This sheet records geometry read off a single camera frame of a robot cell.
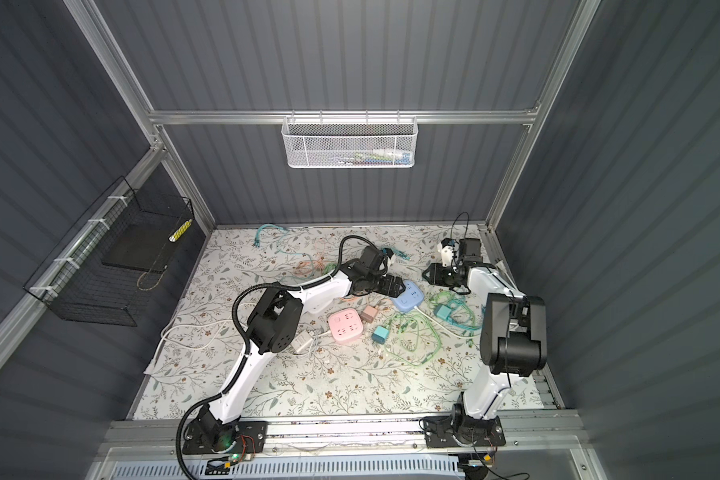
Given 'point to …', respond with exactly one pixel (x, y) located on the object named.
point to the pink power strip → (345, 323)
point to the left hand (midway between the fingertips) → (397, 285)
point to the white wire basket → (349, 142)
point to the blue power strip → (411, 298)
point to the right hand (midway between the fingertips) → (435, 276)
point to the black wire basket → (113, 256)
